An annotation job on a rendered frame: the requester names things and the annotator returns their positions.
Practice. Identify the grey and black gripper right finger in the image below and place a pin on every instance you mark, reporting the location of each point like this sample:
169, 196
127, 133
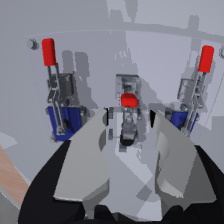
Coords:
186, 175

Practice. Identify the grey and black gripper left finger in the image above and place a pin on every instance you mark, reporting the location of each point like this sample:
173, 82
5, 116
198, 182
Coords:
73, 181

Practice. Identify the blue rectangular block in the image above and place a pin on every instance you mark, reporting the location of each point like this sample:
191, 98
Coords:
179, 116
72, 114

